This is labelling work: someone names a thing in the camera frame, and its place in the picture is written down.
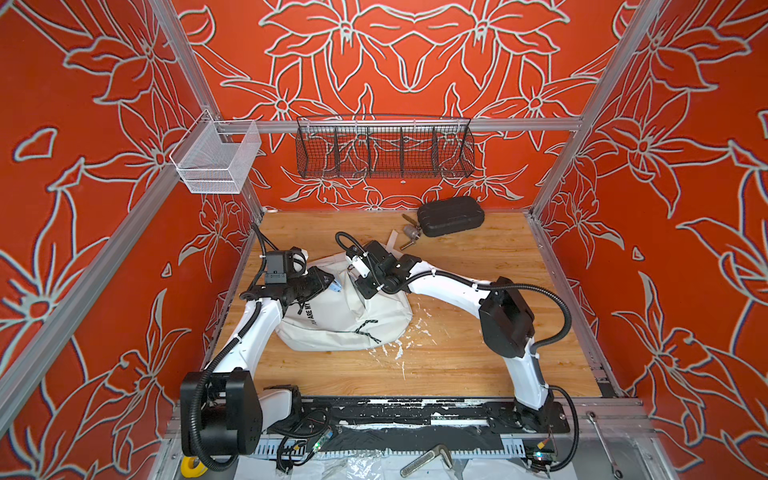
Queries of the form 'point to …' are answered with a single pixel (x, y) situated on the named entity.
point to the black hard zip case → (449, 215)
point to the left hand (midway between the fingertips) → (330, 276)
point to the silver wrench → (616, 472)
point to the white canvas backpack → (340, 318)
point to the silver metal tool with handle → (412, 231)
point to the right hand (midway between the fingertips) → (354, 281)
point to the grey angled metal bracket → (440, 449)
